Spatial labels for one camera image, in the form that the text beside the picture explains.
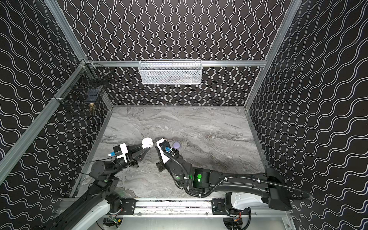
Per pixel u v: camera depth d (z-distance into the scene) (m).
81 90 0.92
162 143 0.50
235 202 0.61
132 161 0.59
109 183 0.59
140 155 0.60
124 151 0.54
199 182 0.49
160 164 0.54
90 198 0.53
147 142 0.63
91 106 0.83
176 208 0.76
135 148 0.61
